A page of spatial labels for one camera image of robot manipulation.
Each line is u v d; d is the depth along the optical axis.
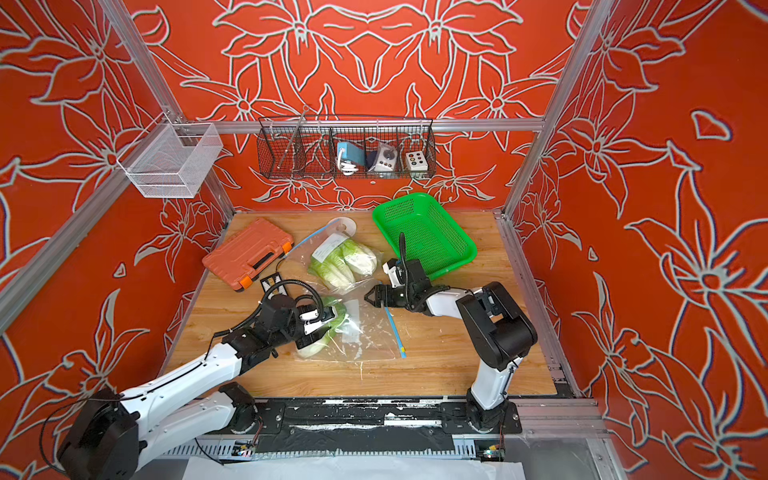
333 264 0.94
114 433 0.39
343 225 1.13
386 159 0.90
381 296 0.83
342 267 0.94
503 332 0.48
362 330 0.87
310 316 0.71
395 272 0.82
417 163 0.94
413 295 0.74
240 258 1.00
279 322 0.64
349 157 0.84
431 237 1.11
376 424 0.73
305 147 0.99
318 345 0.78
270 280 0.97
